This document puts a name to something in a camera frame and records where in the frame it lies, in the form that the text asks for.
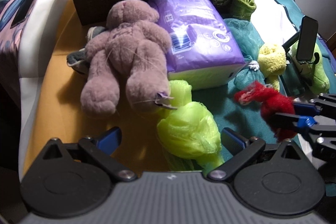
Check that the green plush toy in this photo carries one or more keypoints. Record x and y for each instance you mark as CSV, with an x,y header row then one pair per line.
x,y
313,74

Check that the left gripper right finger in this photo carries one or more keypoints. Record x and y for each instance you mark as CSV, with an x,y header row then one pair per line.
x,y
244,152

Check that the grey white sock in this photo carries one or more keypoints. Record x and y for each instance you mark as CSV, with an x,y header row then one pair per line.
x,y
77,60

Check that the mauve plush teddy bear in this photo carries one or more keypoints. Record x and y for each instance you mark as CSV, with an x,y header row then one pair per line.
x,y
134,47

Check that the green knitted sock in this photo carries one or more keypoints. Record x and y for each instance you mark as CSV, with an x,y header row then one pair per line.
x,y
242,9

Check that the purple wipes pack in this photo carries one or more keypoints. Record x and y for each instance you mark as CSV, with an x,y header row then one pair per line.
x,y
203,50

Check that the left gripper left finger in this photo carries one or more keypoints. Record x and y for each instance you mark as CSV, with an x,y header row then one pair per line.
x,y
97,151

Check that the dark phone stand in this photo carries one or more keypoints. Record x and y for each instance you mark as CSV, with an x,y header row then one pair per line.
x,y
294,83

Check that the black smartphone on pink cloth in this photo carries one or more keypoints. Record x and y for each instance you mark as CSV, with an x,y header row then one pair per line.
x,y
22,12

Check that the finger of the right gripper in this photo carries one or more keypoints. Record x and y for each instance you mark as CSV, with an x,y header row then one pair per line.
x,y
291,123
303,108

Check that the yellow fluffy towel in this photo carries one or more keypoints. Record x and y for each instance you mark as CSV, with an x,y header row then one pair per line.
x,y
272,61

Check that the pink cloth with blue print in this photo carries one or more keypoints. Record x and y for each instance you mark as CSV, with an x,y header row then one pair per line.
x,y
14,14

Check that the lime green mesh pouf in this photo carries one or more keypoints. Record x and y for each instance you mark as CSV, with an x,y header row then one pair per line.
x,y
188,133

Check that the black phone on stand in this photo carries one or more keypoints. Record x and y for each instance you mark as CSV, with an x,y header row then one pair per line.
x,y
307,37

